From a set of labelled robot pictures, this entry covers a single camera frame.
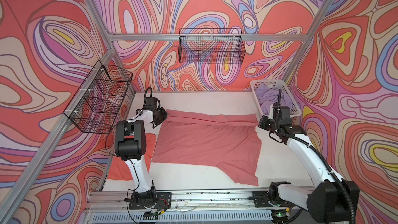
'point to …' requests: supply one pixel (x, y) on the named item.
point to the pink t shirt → (231, 142)
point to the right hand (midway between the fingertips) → (263, 124)
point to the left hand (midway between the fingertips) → (169, 113)
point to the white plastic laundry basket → (274, 83)
